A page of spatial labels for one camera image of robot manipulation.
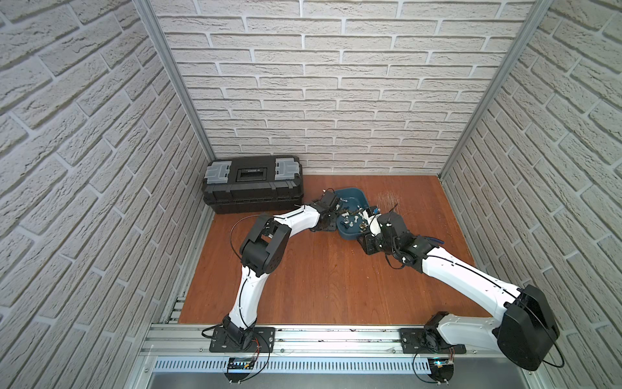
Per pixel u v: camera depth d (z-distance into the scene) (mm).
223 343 724
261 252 560
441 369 696
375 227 667
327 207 802
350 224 1003
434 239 972
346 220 1005
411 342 730
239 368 712
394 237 620
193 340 758
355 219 1008
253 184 928
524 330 401
